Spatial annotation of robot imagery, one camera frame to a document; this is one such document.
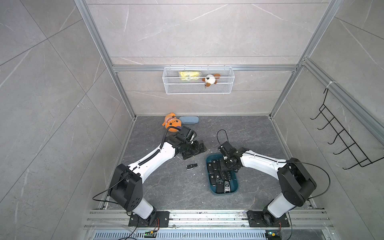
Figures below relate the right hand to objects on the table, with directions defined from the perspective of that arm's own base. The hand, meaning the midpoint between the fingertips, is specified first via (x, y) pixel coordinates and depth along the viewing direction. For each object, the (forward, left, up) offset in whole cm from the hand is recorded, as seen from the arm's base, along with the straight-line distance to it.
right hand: (223, 166), depth 90 cm
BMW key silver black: (-12, 0, 0) cm, 12 cm away
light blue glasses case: (+38, +21, +2) cm, 43 cm away
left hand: (+4, +13, +14) cm, 19 cm away
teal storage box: (-10, +3, 0) cm, 10 cm away
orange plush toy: (+30, +34, +7) cm, 46 cm away
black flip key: (0, +8, -1) cm, 8 cm away
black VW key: (+2, +5, -1) cm, 5 cm away
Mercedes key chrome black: (+1, +20, 0) cm, 20 cm away
